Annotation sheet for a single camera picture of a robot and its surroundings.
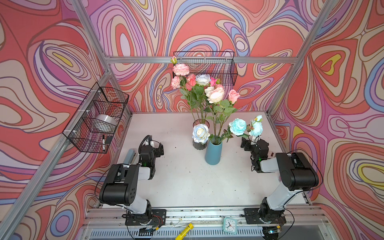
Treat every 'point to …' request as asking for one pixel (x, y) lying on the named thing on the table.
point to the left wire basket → (95, 124)
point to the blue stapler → (130, 157)
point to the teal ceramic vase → (213, 153)
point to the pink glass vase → (198, 145)
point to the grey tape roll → (107, 119)
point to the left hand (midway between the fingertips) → (154, 144)
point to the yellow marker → (189, 227)
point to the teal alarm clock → (229, 225)
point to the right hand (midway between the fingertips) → (250, 140)
